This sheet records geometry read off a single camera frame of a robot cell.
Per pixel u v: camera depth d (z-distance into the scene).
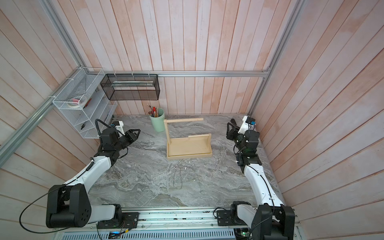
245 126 0.69
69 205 0.41
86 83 0.80
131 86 1.04
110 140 0.66
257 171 0.52
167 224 0.73
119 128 0.76
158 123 1.04
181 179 0.88
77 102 0.69
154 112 0.96
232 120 1.11
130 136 0.75
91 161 0.54
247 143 0.58
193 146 1.03
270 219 0.38
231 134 0.70
